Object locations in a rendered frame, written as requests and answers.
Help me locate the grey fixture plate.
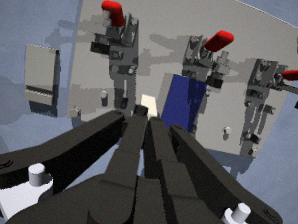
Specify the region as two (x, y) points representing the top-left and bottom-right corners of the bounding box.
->
(67, 0), (298, 159)

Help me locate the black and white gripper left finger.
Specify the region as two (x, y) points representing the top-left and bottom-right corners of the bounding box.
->
(0, 95), (149, 224)

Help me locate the dark blue rectangular block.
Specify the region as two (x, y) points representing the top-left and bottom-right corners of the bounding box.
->
(160, 73), (207, 133)

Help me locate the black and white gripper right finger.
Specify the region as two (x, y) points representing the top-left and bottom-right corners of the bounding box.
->
(141, 96), (283, 224)

